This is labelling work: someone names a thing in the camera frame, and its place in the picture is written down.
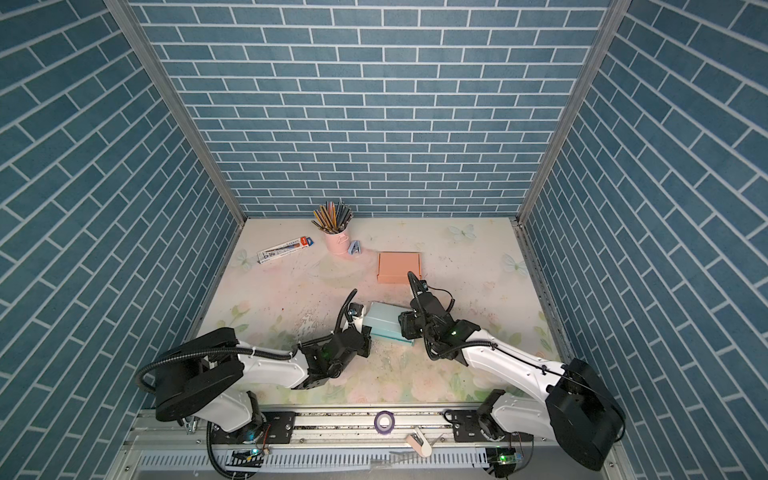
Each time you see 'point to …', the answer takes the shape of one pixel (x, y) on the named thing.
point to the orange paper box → (393, 267)
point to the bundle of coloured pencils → (332, 218)
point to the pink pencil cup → (337, 243)
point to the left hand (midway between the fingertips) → (372, 327)
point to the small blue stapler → (354, 247)
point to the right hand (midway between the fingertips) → (403, 314)
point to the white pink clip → (419, 443)
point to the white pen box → (285, 248)
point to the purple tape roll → (384, 414)
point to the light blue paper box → (384, 320)
